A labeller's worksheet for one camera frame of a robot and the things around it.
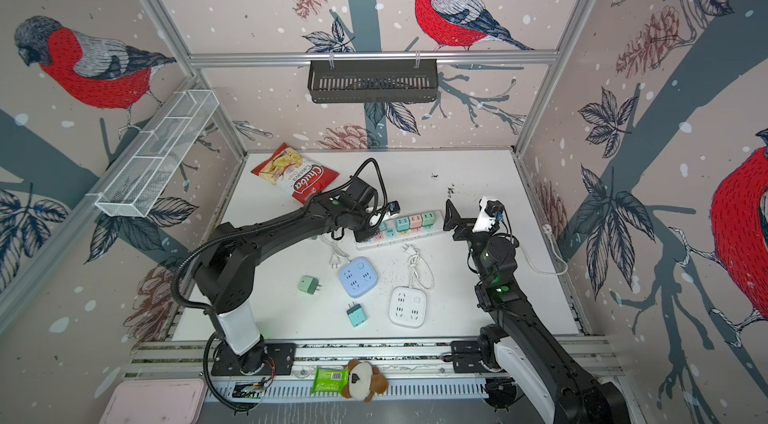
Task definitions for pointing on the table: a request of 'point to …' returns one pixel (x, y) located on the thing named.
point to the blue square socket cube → (359, 276)
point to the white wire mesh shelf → (158, 152)
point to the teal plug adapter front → (356, 314)
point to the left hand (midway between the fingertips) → (376, 223)
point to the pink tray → (156, 401)
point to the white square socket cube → (408, 307)
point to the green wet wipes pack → (330, 381)
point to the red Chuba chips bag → (299, 174)
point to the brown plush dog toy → (365, 380)
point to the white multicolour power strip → (385, 237)
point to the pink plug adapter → (415, 221)
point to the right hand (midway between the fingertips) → (462, 204)
